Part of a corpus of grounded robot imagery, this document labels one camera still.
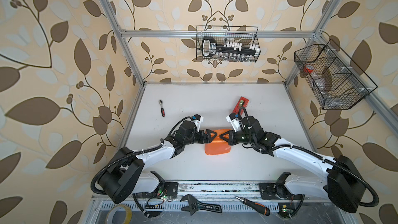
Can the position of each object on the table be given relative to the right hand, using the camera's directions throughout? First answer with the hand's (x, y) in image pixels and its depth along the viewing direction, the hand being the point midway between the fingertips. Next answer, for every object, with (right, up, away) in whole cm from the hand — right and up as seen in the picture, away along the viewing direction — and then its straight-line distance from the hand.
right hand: (220, 138), depth 77 cm
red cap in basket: (+52, +38, +11) cm, 65 cm away
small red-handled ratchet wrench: (-39, +18, +31) cm, 53 cm away
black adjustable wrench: (-13, -29, -7) cm, 33 cm away
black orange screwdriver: (+17, -29, -9) cm, 35 cm away
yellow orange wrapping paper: (-1, -5, +3) cm, 5 cm away
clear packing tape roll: (-49, -30, -12) cm, 59 cm away
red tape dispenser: (+17, +17, +23) cm, 34 cm away
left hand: (-3, +1, +5) cm, 6 cm away
